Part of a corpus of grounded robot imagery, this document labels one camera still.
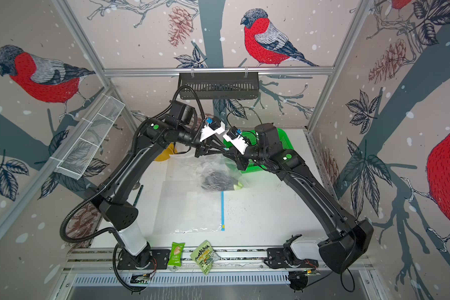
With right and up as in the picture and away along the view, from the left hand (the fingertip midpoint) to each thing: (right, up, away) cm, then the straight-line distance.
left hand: (226, 144), depth 65 cm
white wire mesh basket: (-67, -7, +15) cm, 69 cm away
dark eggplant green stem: (-3, -17, +19) cm, 25 cm away
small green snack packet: (-21, -45, +10) cm, 50 cm away
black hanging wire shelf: (-3, +34, +39) cm, 52 cm away
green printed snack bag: (-10, -45, +9) cm, 47 cm away
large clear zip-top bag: (-22, -31, +25) cm, 45 cm away
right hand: (0, -2, +4) cm, 4 cm away
